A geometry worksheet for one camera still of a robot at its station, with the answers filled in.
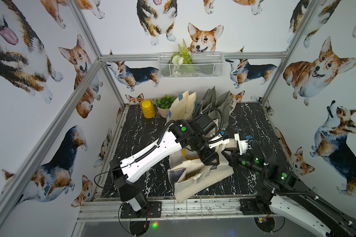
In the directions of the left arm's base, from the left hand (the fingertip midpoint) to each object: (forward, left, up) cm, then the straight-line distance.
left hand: (217, 158), depth 63 cm
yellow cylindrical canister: (+46, +40, -19) cm, 64 cm away
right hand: (+4, -2, -2) cm, 5 cm away
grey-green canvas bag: (+32, -8, 0) cm, 33 cm away
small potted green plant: (+46, +28, -14) cm, 56 cm away
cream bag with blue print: (+47, +15, -18) cm, 53 cm away
